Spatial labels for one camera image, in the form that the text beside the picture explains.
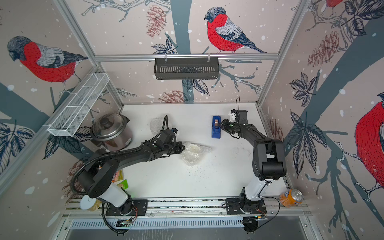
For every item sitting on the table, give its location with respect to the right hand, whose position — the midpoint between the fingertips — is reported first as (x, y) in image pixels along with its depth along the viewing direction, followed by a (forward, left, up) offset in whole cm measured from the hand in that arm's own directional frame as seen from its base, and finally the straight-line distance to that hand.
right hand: (220, 123), depth 96 cm
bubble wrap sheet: (-2, +43, -2) cm, 43 cm away
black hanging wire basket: (+36, +24, +18) cm, 47 cm away
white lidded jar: (-48, +66, -5) cm, 81 cm away
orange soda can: (-42, -30, -1) cm, 52 cm away
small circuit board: (-54, +49, -12) cm, 74 cm away
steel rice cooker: (-12, +65, +7) cm, 66 cm away
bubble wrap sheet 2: (-20, +17, -3) cm, 26 cm away
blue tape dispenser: (-3, +2, -4) cm, 6 cm away
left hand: (-16, +20, -2) cm, 26 cm away
